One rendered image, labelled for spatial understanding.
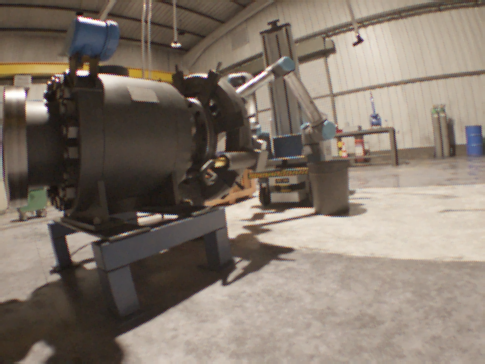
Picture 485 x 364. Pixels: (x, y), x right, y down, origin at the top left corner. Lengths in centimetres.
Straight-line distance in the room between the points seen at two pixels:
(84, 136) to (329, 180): 145
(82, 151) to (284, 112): 204
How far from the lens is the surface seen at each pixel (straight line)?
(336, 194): 179
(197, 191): 145
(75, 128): 88
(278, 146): 247
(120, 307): 83
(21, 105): 93
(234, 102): 131
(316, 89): 1031
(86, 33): 99
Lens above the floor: 42
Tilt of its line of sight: 4 degrees down
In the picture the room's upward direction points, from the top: 7 degrees counter-clockwise
